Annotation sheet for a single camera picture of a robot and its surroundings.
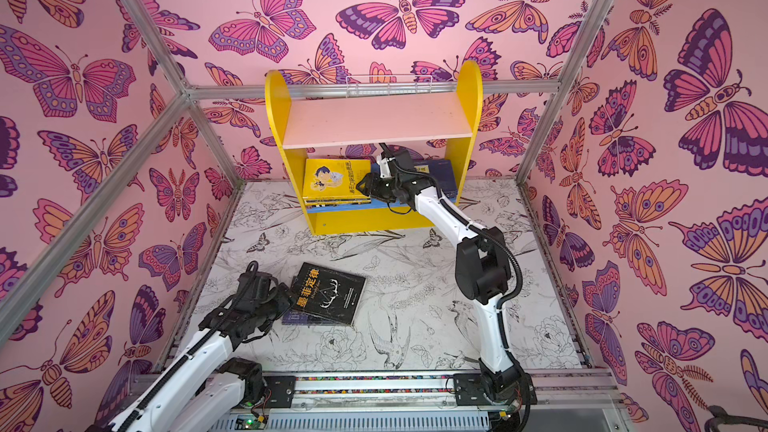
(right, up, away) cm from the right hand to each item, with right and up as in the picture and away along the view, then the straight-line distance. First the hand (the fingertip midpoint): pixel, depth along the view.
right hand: (362, 183), depth 90 cm
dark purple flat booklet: (-18, -39, -5) cm, 43 cm away
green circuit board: (-25, -59, -18) cm, 67 cm away
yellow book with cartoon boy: (-9, +2, +4) cm, 10 cm away
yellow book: (-8, -5, +2) cm, 10 cm away
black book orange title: (-10, -32, -3) cm, 34 cm away
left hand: (-19, -32, -6) cm, 38 cm away
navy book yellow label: (+25, +5, +8) cm, 27 cm away
